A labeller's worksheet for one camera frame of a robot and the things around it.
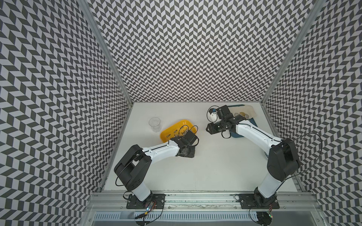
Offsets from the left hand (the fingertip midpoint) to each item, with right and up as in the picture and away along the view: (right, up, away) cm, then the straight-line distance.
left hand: (190, 154), depth 88 cm
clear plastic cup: (-25, +19, +12) cm, 33 cm away
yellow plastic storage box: (-9, +14, +13) cm, 21 cm away
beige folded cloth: (+47, +29, +25) cm, 61 cm away
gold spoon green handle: (+43, +26, +24) cm, 56 cm away
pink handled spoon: (+45, +24, +21) cm, 55 cm away
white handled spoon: (+37, +25, +21) cm, 49 cm away
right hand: (+13, +15, 0) cm, 20 cm away
